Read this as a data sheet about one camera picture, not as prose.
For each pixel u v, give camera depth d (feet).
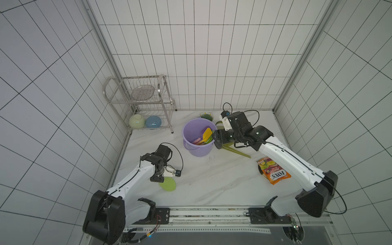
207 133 3.06
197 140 3.13
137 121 3.30
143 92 3.09
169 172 2.43
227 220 2.38
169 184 2.72
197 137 3.18
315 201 1.27
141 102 3.84
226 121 1.93
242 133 1.79
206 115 3.62
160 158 1.99
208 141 2.96
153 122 3.39
